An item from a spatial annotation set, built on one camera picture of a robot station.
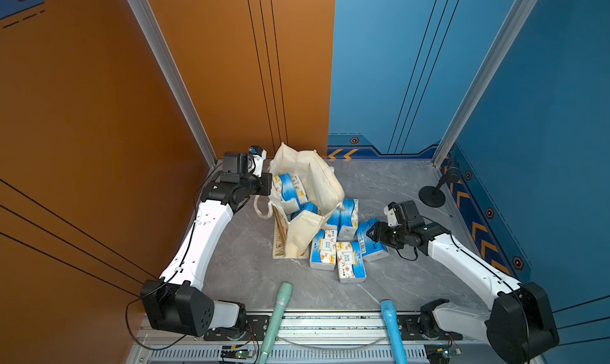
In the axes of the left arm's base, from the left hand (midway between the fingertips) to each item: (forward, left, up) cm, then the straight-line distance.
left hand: (271, 175), depth 79 cm
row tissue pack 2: (-6, -22, -18) cm, 29 cm away
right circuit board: (-46, -52, -27) cm, 74 cm away
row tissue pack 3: (-9, -27, -21) cm, 36 cm away
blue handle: (-35, -38, -23) cm, 57 cm away
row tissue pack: (+1, -6, -9) cm, 11 cm away
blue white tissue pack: (-2, -12, -15) cm, 20 cm away
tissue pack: (-17, -18, -20) cm, 32 cm away
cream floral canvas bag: (+6, -11, -16) cm, 20 cm away
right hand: (-12, -35, -18) cm, 41 cm away
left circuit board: (-47, +8, -27) cm, 55 cm away
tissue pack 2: (-21, -27, -21) cm, 40 cm away
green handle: (-31, -5, -24) cm, 39 cm away
